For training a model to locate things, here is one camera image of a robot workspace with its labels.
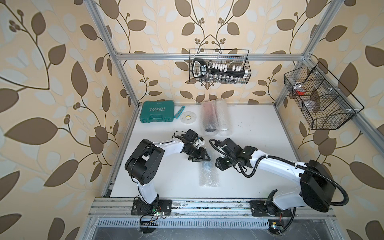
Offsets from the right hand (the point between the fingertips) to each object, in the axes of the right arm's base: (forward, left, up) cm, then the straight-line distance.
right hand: (217, 163), depth 84 cm
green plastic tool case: (+43, +41, -1) cm, 60 cm away
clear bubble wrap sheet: (-7, +6, 0) cm, 9 cm away
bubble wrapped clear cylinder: (+35, -7, +2) cm, 36 cm away
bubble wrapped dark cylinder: (+32, +2, +4) cm, 33 cm away
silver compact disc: (+39, +18, -5) cm, 43 cm away
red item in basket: (+28, -47, +26) cm, 61 cm away
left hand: (+4, +7, -1) cm, 8 cm away
